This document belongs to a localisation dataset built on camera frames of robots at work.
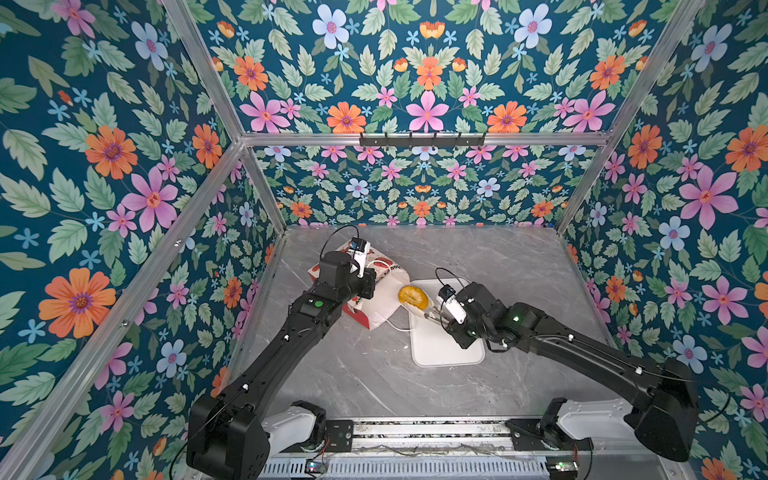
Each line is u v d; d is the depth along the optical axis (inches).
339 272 23.8
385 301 36.3
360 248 26.7
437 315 32.1
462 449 28.3
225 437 15.0
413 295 35.0
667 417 15.1
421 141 36.6
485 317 22.6
